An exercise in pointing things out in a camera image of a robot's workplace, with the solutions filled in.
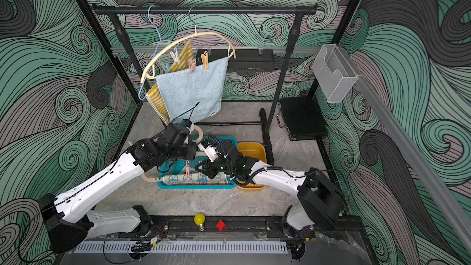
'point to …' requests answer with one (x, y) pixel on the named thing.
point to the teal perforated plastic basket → (178, 167)
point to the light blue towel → (194, 96)
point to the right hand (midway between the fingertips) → (195, 169)
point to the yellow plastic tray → (256, 150)
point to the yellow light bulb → (199, 219)
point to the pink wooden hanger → (150, 179)
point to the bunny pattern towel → (194, 180)
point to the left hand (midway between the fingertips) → (197, 146)
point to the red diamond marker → (220, 225)
